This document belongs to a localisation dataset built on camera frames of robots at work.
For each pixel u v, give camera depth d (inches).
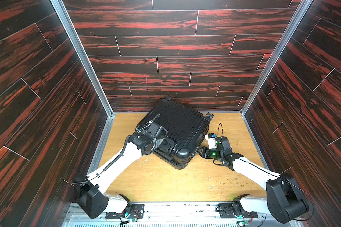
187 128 32.6
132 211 28.8
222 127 44.3
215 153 28.9
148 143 20.8
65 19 27.7
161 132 23.8
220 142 26.6
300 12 26.6
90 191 15.2
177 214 28.9
